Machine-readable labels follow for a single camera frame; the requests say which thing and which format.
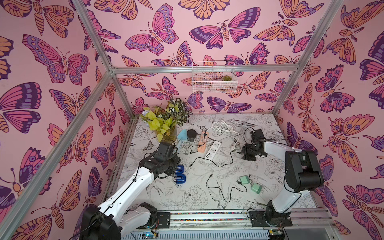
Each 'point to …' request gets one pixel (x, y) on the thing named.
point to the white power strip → (213, 150)
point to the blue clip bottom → (180, 177)
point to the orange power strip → (202, 142)
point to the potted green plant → (164, 120)
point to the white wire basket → (214, 77)
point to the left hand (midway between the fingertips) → (182, 159)
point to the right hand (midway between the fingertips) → (241, 150)
